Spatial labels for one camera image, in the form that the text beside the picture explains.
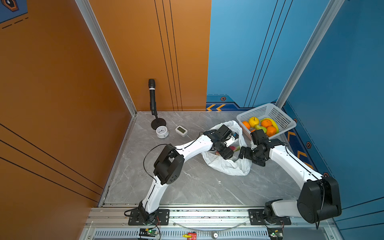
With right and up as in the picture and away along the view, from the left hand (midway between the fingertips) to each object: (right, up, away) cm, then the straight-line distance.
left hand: (228, 149), depth 90 cm
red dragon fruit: (+3, +1, -5) cm, 6 cm away
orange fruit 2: (+32, +16, +19) cm, 40 cm away
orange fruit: (+32, +11, +12) cm, 36 cm away
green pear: (+23, +13, +12) cm, 29 cm away
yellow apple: (+21, +17, +16) cm, 32 cm away
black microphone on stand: (-49, +17, +22) cm, 56 cm away
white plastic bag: (+1, -7, -9) cm, 11 cm away
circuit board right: (+18, -37, -19) cm, 46 cm away
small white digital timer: (-30, +11, +16) cm, 36 cm away
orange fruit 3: (+16, +16, +16) cm, 27 cm away
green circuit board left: (-43, -37, -19) cm, 60 cm away
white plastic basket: (+36, +26, +24) cm, 50 cm away
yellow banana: (+37, +16, +19) cm, 45 cm away
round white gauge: (-43, +10, +13) cm, 46 cm away
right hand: (+8, -4, -5) cm, 10 cm away
